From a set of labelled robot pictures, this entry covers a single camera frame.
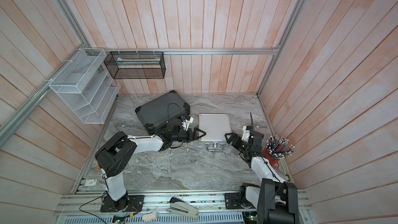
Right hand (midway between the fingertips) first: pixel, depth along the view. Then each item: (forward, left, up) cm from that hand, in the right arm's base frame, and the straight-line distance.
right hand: (230, 136), depth 89 cm
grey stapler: (-35, +28, -4) cm, 45 cm away
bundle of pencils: (-9, -22, +8) cm, 25 cm away
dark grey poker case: (+15, +44, +3) cm, 46 cm away
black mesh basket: (+43, +62, +21) cm, 78 cm away
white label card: (-26, +75, -3) cm, 80 cm away
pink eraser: (-39, +40, -4) cm, 56 cm away
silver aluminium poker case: (+8, +8, -2) cm, 12 cm away
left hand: (-3, +17, +3) cm, 17 cm away
